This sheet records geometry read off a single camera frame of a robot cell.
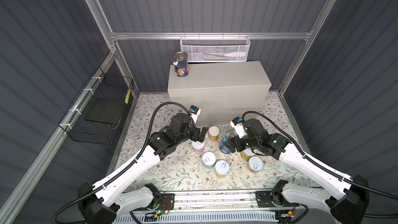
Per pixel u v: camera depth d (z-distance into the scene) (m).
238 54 0.86
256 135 0.57
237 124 0.68
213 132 0.91
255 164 0.79
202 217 0.77
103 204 0.38
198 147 0.87
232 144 0.67
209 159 0.81
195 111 0.62
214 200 0.75
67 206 0.36
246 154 0.80
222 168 0.78
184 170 0.83
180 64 0.74
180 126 0.53
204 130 0.64
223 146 0.77
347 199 0.38
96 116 0.72
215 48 1.23
